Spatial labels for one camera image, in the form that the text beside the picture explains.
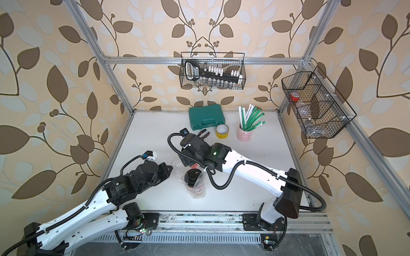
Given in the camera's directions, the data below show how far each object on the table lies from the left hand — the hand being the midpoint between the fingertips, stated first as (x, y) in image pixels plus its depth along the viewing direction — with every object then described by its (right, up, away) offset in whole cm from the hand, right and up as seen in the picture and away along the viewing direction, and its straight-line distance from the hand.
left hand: (173, 166), depth 73 cm
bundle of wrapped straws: (+42, +22, +26) cm, 54 cm away
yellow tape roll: (+25, +15, +34) cm, 45 cm away
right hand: (+8, +7, 0) cm, 11 cm away
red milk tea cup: (+11, -4, -8) cm, 14 cm away
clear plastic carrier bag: (+2, -3, +2) cm, 4 cm away
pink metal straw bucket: (+38, +13, +25) cm, 47 cm away
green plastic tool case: (+14, +26, +45) cm, 54 cm away
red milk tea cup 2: (+10, -1, +6) cm, 11 cm away
